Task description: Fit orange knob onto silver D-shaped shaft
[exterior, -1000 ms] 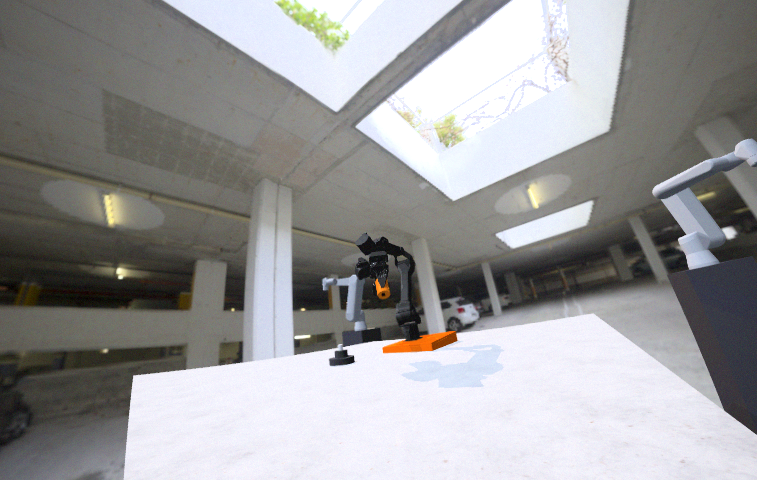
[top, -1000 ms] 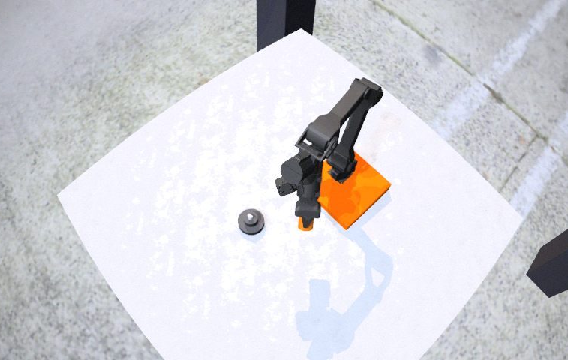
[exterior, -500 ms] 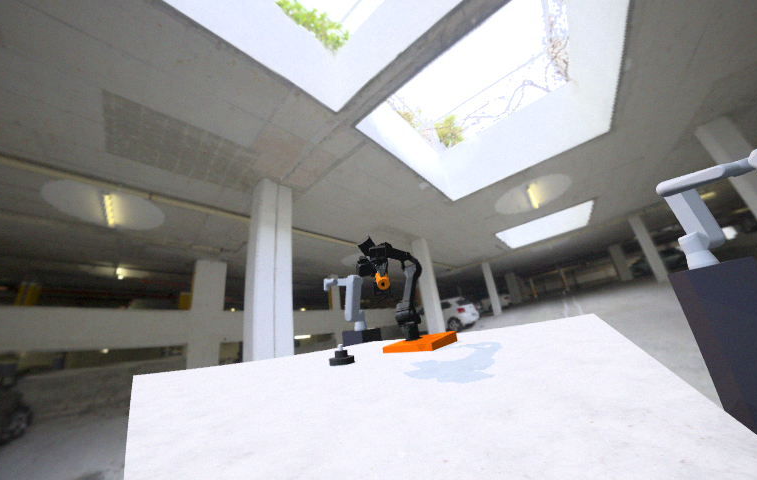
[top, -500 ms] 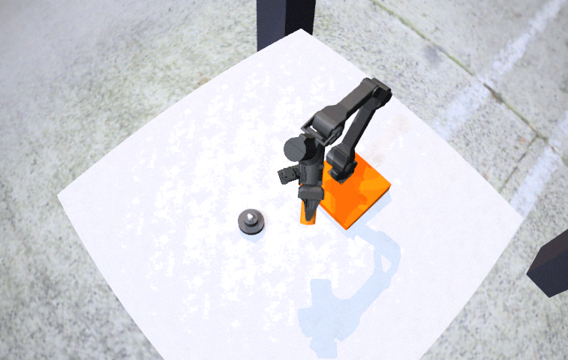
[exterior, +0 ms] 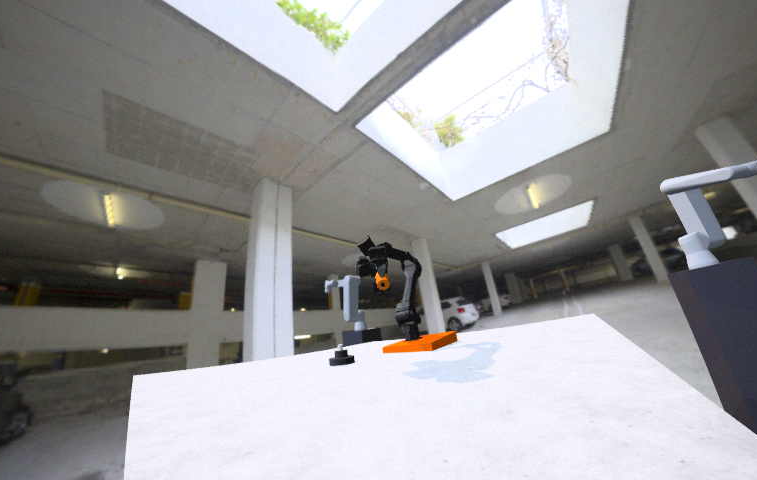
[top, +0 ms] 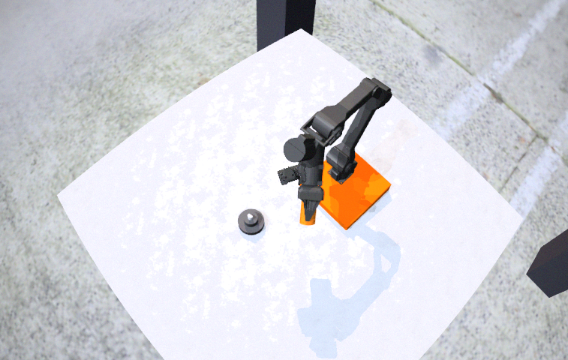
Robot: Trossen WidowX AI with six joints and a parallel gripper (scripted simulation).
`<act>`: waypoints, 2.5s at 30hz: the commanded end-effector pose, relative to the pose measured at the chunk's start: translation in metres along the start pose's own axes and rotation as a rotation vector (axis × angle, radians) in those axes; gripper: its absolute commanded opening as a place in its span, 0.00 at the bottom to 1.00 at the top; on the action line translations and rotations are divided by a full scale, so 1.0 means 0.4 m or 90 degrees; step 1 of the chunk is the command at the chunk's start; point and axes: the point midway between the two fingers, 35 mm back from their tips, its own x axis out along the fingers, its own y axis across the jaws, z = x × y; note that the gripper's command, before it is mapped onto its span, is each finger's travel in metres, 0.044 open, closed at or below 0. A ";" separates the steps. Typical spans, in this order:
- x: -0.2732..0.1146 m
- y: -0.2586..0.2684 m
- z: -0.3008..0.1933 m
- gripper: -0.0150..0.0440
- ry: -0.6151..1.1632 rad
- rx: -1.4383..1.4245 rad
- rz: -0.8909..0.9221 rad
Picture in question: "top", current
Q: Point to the orange tapered knob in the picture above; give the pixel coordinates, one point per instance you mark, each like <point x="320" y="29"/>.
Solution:
<point x="302" y="217"/>

